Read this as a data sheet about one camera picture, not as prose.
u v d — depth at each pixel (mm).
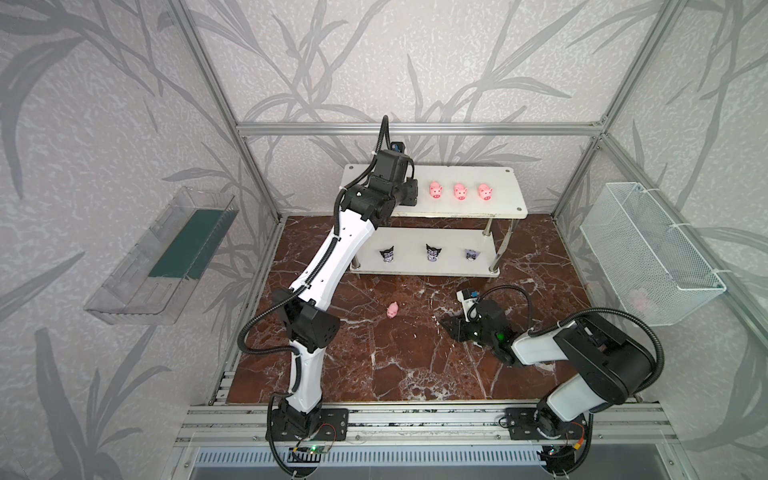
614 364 462
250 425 751
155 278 644
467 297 829
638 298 737
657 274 627
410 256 973
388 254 959
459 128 1953
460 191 767
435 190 769
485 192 764
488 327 735
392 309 932
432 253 958
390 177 569
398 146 669
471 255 963
